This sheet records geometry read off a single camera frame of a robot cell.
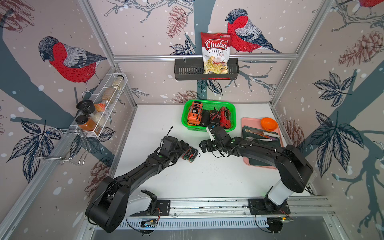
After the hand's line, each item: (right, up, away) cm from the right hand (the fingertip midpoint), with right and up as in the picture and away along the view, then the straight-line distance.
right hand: (204, 143), depth 88 cm
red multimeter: (+15, +14, +12) cm, 24 cm away
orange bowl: (+46, +11, +15) cm, 50 cm away
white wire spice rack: (-53, +25, -13) cm, 60 cm away
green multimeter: (-8, -7, +1) cm, 11 cm away
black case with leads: (+7, +16, +12) cm, 22 cm away
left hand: (-10, -1, -2) cm, 10 cm away
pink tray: (+39, +11, +19) cm, 45 cm away
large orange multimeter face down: (-6, +19, +10) cm, 22 cm away
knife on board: (+43, +4, +12) cm, 45 cm away
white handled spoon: (+32, +1, +11) cm, 34 cm away
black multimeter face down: (+2, +16, +13) cm, 20 cm away
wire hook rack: (-57, +6, -31) cm, 65 cm away
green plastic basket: (+4, +25, +22) cm, 33 cm away
